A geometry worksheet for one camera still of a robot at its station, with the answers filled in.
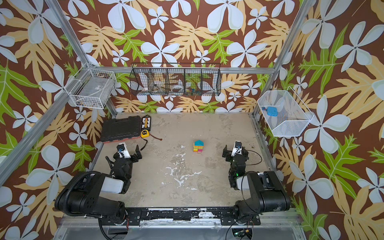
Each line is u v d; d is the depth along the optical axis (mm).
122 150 747
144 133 1045
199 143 896
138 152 822
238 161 682
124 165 680
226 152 832
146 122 1122
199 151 961
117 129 1084
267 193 443
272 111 862
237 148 754
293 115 781
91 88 849
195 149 953
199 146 927
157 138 1049
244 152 836
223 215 745
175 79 968
